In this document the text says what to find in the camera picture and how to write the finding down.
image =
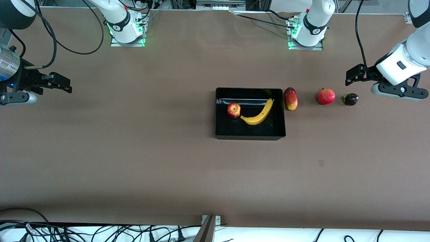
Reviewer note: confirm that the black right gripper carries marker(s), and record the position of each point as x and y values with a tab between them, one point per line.
27	78

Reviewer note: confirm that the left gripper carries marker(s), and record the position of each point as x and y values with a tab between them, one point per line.
368	73

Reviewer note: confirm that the yellow banana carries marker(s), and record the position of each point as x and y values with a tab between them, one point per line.
257	119

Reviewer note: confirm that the black plastic box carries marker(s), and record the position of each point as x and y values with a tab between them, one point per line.
255	130

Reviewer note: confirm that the red apple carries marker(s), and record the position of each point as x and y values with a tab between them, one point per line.
233	111

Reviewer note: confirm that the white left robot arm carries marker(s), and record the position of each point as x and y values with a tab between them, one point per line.
314	20

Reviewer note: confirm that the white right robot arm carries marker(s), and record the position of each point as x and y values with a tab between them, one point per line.
122	20

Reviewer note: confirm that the dark purple mangosteen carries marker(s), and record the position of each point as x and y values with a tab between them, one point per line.
351	99

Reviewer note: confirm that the red pomegranate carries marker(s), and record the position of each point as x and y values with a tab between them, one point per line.
326	96

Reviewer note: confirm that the red yellow mango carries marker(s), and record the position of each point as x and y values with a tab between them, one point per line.
291	99

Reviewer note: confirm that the black power plug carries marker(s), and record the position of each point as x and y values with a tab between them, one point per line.
180	237
152	237

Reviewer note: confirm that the grey mounting beam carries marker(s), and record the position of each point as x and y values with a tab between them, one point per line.
205	233

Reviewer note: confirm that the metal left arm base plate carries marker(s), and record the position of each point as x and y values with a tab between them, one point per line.
319	48

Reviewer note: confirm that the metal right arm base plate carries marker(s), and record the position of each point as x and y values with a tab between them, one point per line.
116	43

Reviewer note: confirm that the silver corner bracket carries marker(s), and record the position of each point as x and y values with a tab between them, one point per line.
408	17

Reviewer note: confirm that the small silver metal bracket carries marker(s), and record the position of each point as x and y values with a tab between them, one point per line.
217	219

